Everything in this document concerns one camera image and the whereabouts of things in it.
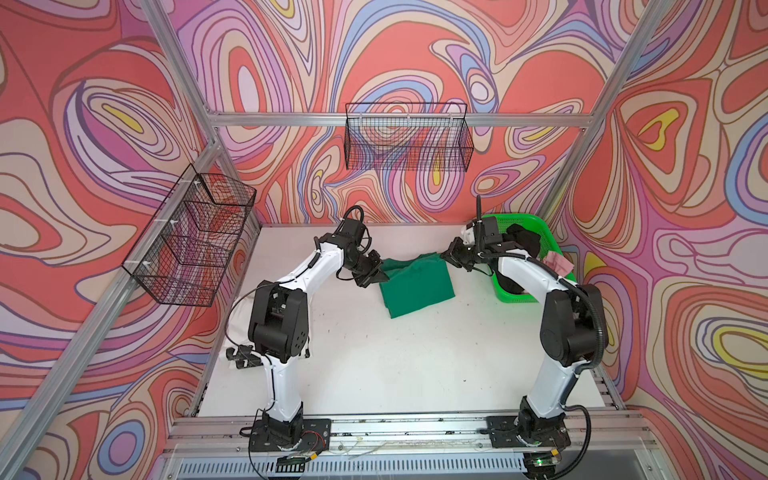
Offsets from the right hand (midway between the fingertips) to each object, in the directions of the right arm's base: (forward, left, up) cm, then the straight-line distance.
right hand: (444, 258), depth 94 cm
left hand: (-6, +16, +1) cm, 17 cm away
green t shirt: (-6, +9, -5) cm, 12 cm away
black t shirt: (+12, -31, -4) cm, 33 cm away
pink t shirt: (0, -38, -4) cm, 38 cm away
